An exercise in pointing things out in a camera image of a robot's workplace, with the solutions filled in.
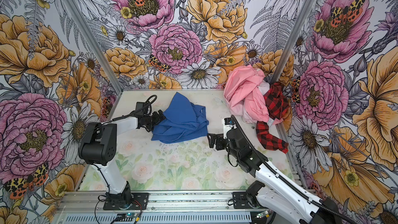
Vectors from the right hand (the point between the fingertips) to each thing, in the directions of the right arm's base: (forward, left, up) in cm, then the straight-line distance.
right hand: (215, 139), depth 78 cm
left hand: (+19, +31, -13) cm, 38 cm away
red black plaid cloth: (+22, -39, -2) cm, 45 cm away
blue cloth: (+17, +17, -8) cm, 26 cm away
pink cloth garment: (+32, -21, 0) cm, 38 cm away
